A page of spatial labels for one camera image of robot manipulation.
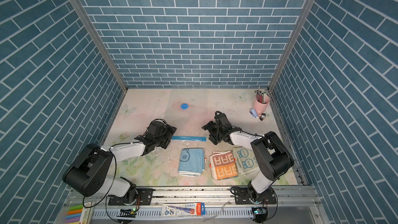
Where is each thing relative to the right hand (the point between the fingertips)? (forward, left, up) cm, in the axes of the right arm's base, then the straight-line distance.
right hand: (204, 131), depth 91 cm
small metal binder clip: (+19, -39, -5) cm, 43 cm away
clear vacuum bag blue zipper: (+14, +12, -5) cm, 19 cm away
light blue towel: (-17, +6, -3) cm, 18 cm away
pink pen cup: (+22, -35, +5) cm, 41 cm away
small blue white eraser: (+19, -32, -3) cm, 37 cm away
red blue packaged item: (-39, +7, -4) cm, 39 cm away
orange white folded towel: (-17, -11, -4) cm, 21 cm away
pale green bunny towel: (-13, -24, -4) cm, 28 cm away
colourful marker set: (-44, +52, -4) cm, 68 cm away
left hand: (-2, +15, -1) cm, 15 cm away
